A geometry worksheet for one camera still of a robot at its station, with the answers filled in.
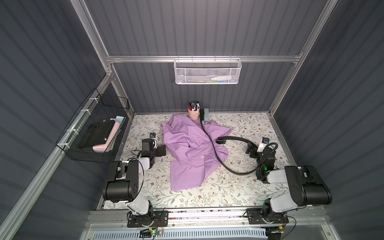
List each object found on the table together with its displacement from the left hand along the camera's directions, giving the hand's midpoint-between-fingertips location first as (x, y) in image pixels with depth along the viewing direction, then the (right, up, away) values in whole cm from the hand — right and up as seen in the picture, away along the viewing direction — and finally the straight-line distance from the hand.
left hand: (158, 146), depth 96 cm
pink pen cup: (+23, +25, +11) cm, 36 cm away
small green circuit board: (+2, -38, -26) cm, 46 cm away
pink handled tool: (-16, +3, -32) cm, 36 cm away
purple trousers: (+20, -2, -3) cm, 20 cm away
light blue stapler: (+33, +25, +21) cm, 46 cm away
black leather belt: (+42, +3, +5) cm, 43 cm away
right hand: (+62, +2, -5) cm, 63 cm away
